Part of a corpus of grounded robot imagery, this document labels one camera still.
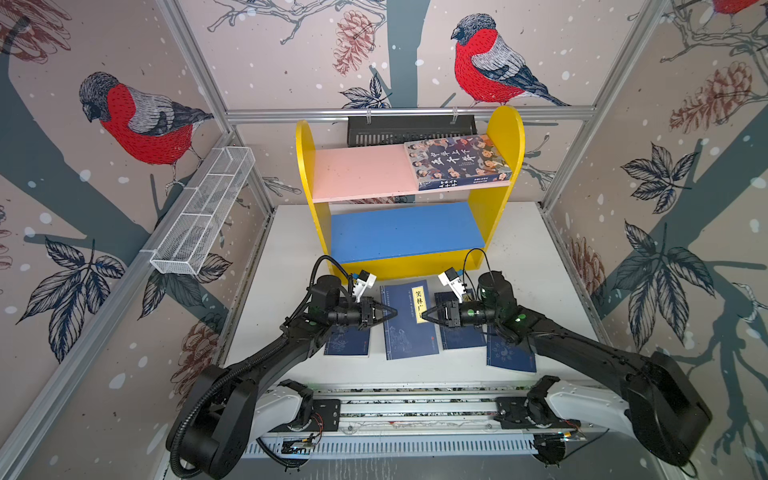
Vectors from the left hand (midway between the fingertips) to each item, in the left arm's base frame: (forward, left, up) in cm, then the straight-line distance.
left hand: (394, 318), depth 73 cm
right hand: (-1, -7, -1) cm, 7 cm away
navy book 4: (-4, -31, -16) cm, 35 cm away
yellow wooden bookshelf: (+32, +5, +2) cm, 32 cm away
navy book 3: (+1, -19, -16) cm, 25 cm away
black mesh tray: (+59, -2, +17) cm, 61 cm away
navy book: (+1, +14, -16) cm, 21 cm away
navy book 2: (-3, -4, -3) cm, 5 cm away
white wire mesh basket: (+16, +50, +14) cm, 55 cm away
